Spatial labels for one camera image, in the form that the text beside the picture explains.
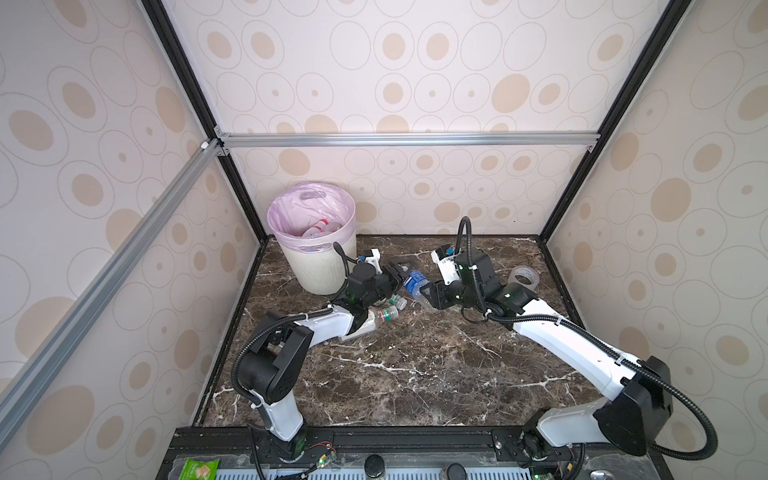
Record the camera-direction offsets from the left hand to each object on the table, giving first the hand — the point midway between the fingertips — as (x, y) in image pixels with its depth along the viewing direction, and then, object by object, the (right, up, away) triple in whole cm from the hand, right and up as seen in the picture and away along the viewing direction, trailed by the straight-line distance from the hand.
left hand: (423, 264), depth 81 cm
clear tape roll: (+39, -4, +25) cm, 47 cm away
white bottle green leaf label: (-16, -18, +10) cm, 26 cm away
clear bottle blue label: (-3, -5, -2) cm, 6 cm away
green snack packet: (-53, -47, -13) cm, 72 cm away
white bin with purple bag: (-31, -1, +7) cm, 32 cm away
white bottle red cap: (-33, +11, +18) cm, 39 cm away
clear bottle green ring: (-6, -12, +16) cm, 21 cm away
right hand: (+1, -6, -3) cm, 7 cm away
